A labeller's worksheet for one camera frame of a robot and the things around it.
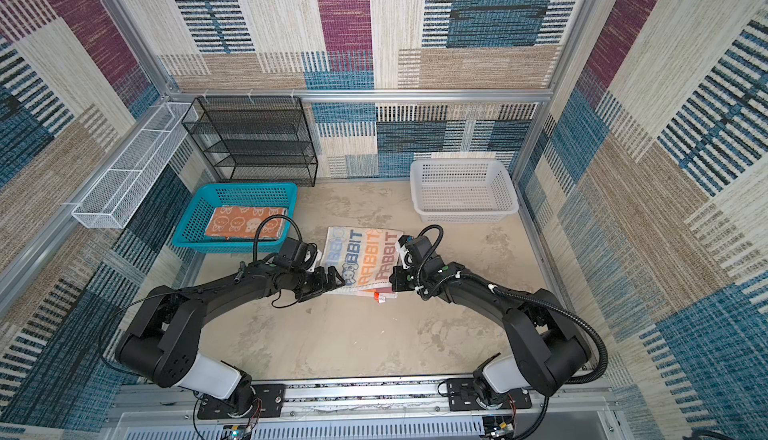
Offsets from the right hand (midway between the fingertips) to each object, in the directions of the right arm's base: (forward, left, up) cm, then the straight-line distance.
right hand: (392, 283), depth 87 cm
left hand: (+1, +17, -2) cm, 17 cm away
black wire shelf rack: (+51, +44, +13) cm, 68 cm away
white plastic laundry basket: (+35, -27, 0) cm, 44 cm away
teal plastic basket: (+33, +63, +1) cm, 71 cm away
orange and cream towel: (+26, +51, -3) cm, 57 cm away
